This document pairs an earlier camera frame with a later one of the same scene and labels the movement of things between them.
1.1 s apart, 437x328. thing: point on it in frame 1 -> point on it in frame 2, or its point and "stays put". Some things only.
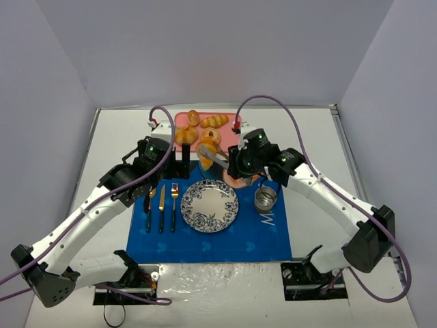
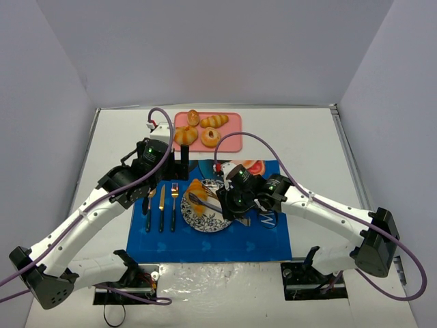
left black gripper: (179, 169) stays put
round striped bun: (186, 134) stays put
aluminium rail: (359, 175) stays put
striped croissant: (206, 161) -> (197, 188)
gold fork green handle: (175, 193) stays put
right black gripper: (234, 165) -> (224, 201)
